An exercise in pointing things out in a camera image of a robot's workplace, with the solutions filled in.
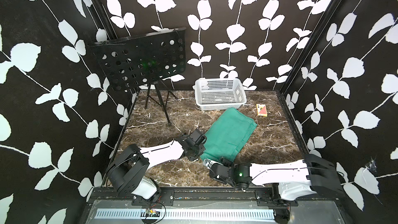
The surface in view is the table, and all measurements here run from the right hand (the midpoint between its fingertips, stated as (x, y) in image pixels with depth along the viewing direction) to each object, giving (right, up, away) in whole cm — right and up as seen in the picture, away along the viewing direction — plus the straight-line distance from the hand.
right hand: (215, 164), depth 79 cm
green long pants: (+10, +14, +16) cm, 24 cm away
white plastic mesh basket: (+6, +40, +39) cm, 56 cm away
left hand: (-6, +6, +8) cm, 11 cm away
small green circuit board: (-30, -19, -8) cm, 37 cm away
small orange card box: (+35, +28, +30) cm, 54 cm away
